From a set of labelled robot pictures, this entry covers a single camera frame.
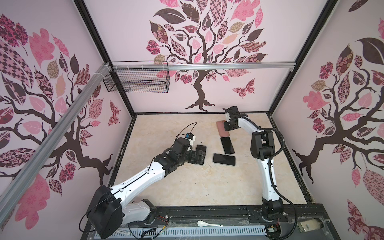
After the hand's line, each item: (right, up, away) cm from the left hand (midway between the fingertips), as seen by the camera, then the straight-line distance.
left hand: (198, 155), depth 79 cm
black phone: (+21, +3, +22) cm, 30 cm away
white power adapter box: (+53, -31, -11) cm, 62 cm away
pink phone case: (+19, +11, +27) cm, 35 cm away
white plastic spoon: (+2, -32, -8) cm, 33 cm away
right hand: (+24, +17, +32) cm, 43 cm away
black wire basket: (-39, +48, +15) cm, 64 cm away
